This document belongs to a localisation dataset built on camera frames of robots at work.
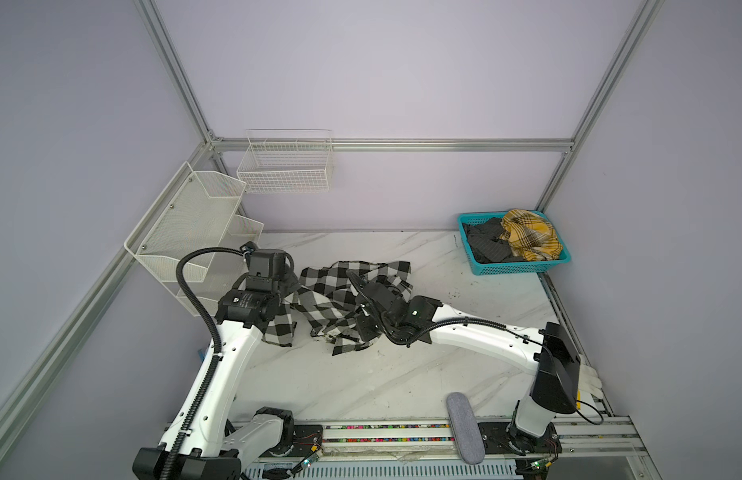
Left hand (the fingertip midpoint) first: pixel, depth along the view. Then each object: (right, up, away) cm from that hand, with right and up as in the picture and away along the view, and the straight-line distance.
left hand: (283, 279), depth 74 cm
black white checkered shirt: (+10, -6, +2) cm, 12 cm away
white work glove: (+85, -30, +11) cm, 91 cm away
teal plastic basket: (+69, +2, +28) cm, 74 cm away
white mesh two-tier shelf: (-29, +20, +12) cm, 37 cm away
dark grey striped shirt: (+62, +10, +31) cm, 70 cm away
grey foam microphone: (+46, -37, -1) cm, 59 cm away
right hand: (+18, -11, +3) cm, 21 cm away
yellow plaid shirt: (+78, +13, +30) cm, 85 cm away
